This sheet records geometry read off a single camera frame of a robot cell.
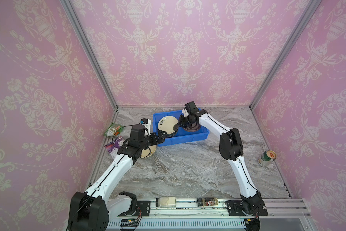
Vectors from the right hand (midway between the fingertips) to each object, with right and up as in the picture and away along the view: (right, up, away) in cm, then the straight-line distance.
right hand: (177, 123), depth 101 cm
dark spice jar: (+15, -39, -28) cm, 50 cm away
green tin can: (+51, -19, -20) cm, 58 cm away
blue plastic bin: (+3, -8, -8) cm, 12 cm away
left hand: (-9, -6, -20) cm, 23 cm away
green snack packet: (-46, -4, +3) cm, 46 cm away
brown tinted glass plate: (+11, -2, -13) cm, 17 cm away
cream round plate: (-15, -14, -28) cm, 34 cm away
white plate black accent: (-8, 0, +3) cm, 9 cm away
